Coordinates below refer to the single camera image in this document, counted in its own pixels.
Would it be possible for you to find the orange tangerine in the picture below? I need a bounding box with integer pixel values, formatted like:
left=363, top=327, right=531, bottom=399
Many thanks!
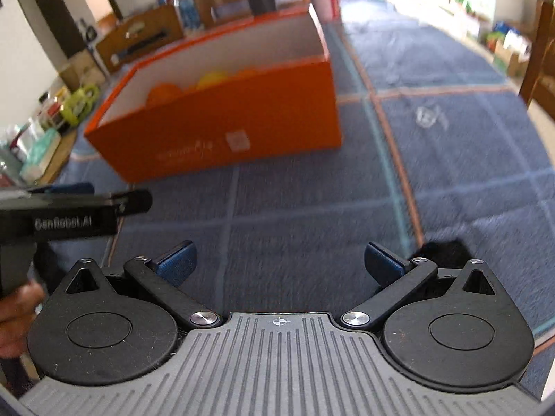
left=145, top=83, right=183, bottom=106

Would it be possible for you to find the wooden chair right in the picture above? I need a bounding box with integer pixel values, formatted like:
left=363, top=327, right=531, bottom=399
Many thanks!
left=518, top=0, right=554, bottom=119

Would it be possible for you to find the dark brown door frame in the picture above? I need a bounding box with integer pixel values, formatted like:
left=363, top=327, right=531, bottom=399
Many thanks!
left=35, top=0, right=121, bottom=58

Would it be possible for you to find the tissue box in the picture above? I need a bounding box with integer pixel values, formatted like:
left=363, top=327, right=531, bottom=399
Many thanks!
left=20, top=128, right=61, bottom=184

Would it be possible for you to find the yellow fruit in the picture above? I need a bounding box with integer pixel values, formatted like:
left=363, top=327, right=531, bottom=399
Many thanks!
left=197, top=71, right=230, bottom=89

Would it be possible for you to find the person's left hand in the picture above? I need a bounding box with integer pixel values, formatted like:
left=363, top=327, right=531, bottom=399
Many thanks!
left=0, top=280, right=45, bottom=359

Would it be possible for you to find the blue plaid tablecloth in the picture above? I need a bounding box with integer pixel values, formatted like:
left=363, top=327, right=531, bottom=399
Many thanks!
left=42, top=0, right=555, bottom=399

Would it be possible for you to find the wooden chair left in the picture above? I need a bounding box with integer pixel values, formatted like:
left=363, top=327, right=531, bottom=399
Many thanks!
left=96, top=5, right=183, bottom=74

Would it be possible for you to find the yellow green panda mug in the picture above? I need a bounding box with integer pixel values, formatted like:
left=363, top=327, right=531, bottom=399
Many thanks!
left=60, top=84, right=100, bottom=127

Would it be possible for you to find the orange cardboard box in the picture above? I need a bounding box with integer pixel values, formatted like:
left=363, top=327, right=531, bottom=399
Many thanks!
left=85, top=7, right=342, bottom=183

